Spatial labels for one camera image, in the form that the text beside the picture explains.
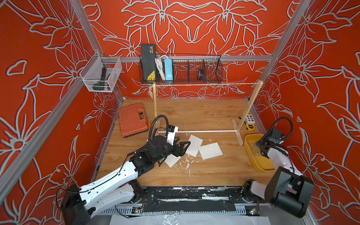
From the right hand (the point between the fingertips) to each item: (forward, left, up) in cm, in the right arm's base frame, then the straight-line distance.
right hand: (262, 144), depth 85 cm
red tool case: (+19, +87, -1) cm, 89 cm away
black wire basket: (+46, +43, +24) cm, 67 cm away
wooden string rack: (+15, +11, -5) cm, 19 cm away
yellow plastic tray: (-10, +4, -1) cm, 11 cm away
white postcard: (-2, +31, -7) cm, 32 cm away
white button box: (+22, 0, -3) cm, 22 cm away
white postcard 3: (-9, +56, -5) cm, 57 cm away
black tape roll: (+39, +38, +25) cm, 60 cm away
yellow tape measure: (+16, +1, -4) cm, 16 cm away
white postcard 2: (+3, +41, -5) cm, 41 cm away
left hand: (-6, +48, +16) cm, 51 cm away
